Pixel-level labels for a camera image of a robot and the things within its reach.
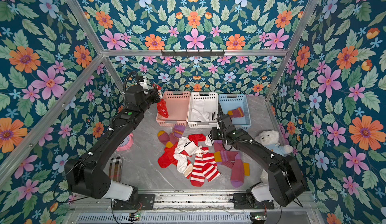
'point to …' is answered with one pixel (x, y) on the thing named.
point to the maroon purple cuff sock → (235, 113)
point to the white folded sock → (209, 140)
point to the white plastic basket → (211, 103)
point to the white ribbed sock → (184, 146)
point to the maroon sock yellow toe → (169, 140)
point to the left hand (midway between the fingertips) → (158, 87)
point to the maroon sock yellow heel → (221, 155)
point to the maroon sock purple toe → (237, 172)
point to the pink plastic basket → (177, 104)
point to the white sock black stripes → (214, 115)
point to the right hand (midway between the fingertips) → (215, 129)
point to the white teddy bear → (270, 139)
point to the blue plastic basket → (236, 106)
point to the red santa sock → (161, 104)
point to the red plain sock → (168, 158)
